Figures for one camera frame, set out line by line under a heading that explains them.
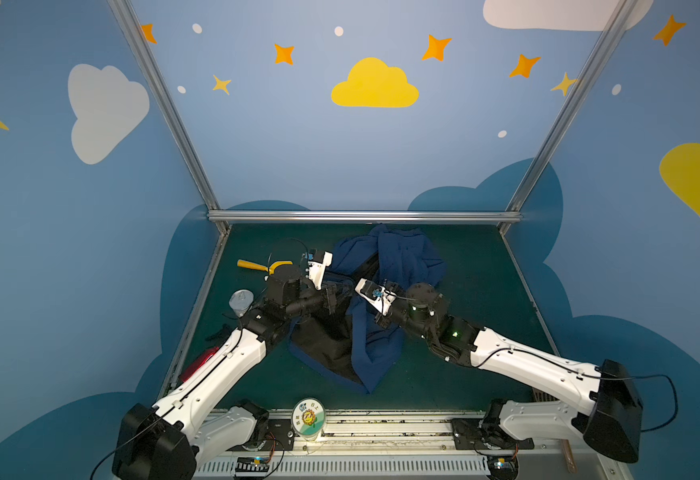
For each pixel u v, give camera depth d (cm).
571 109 86
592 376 43
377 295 59
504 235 127
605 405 42
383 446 73
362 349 74
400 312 62
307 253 67
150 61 76
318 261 66
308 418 70
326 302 65
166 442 38
